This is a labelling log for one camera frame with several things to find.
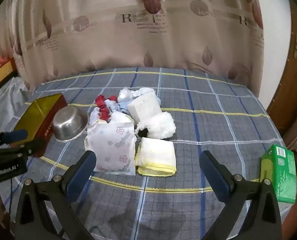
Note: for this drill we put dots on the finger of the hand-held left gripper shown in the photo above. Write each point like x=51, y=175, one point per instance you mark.
x=14, y=136
x=33, y=146

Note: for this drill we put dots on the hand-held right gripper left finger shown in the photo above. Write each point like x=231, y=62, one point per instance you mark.
x=81, y=172

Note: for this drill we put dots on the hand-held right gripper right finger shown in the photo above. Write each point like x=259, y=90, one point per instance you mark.
x=213, y=177

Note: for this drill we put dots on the red and gold tin box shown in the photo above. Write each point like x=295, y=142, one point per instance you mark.
x=31, y=117

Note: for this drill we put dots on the white floral packet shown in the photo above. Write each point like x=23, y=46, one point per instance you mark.
x=111, y=145

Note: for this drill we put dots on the white yellow-edged towel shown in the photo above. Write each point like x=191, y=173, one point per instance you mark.
x=156, y=152

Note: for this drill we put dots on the white fluffy cloth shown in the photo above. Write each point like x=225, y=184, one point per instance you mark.
x=161, y=126

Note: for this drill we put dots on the red white cloth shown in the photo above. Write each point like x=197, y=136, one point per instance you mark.
x=112, y=102

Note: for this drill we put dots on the light blue towel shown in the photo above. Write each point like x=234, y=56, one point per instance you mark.
x=123, y=106

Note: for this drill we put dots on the clear plastic bag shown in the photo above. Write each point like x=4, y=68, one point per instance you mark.
x=124, y=94

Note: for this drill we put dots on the white foam block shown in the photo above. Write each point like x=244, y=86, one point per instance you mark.
x=143, y=107

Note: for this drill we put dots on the white plastic cover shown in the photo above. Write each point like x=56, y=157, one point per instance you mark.
x=8, y=97

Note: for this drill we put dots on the steel bowl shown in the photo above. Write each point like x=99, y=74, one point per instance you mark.
x=68, y=122

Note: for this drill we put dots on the grey plaid bed sheet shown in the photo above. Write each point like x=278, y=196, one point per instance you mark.
x=188, y=130

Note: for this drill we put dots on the red and yellow box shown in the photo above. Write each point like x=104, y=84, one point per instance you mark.
x=2, y=76

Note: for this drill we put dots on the green tissue pack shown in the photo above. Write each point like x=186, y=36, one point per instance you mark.
x=278, y=172

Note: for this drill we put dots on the wooden door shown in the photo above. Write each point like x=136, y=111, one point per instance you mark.
x=288, y=92

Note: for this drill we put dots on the beige printed curtain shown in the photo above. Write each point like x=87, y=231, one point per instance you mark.
x=138, y=42

